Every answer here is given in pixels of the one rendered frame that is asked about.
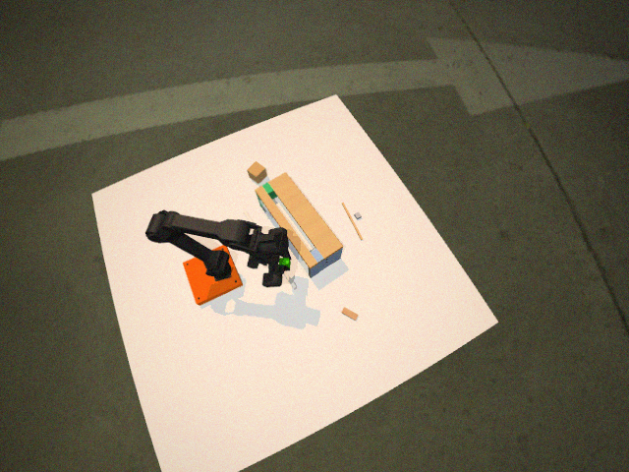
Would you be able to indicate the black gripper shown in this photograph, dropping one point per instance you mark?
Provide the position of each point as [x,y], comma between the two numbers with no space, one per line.
[273,278]

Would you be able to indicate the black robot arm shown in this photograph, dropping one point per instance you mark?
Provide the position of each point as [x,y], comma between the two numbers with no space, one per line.
[171,226]

